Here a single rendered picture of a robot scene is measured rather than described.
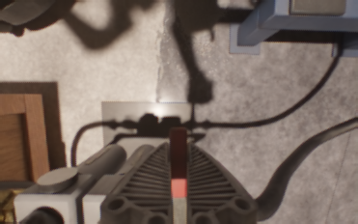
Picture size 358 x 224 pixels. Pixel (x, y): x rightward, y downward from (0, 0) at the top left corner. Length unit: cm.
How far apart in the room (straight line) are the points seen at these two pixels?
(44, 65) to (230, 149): 94
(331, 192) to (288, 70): 69
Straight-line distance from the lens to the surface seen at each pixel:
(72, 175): 28
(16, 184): 69
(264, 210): 28
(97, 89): 72
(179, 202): 21
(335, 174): 110
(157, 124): 64
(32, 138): 80
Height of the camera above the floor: 63
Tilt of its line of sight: 83 degrees down
